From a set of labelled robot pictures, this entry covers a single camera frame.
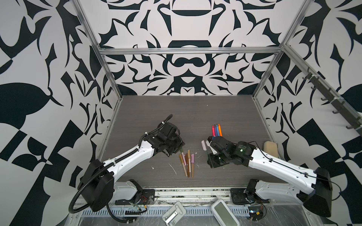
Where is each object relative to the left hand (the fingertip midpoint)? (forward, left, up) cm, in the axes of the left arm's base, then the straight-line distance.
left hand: (187, 141), depth 79 cm
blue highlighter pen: (+14, -23, -13) cm, 30 cm away
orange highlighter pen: (+14, -25, -13) cm, 31 cm away
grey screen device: (-33, -15, -9) cm, 37 cm away
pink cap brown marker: (-7, -3, -13) cm, 15 cm away
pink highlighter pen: (+14, -19, -13) cm, 27 cm away
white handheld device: (-32, +7, -12) cm, 35 cm away
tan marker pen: (-7, +2, -13) cm, 15 cm away
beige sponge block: (0, -53, -12) cm, 54 cm away
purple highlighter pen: (+15, -21, -13) cm, 29 cm away
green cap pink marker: (-4, +2, -13) cm, 14 cm away
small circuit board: (-33, -33, -15) cm, 48 cm away
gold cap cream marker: (-4, -2, -13) cm, 14 cm away
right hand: (-11, -10, -2) cm, 15 cm away
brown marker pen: (-9, 0, -13) cm, 16 cm away
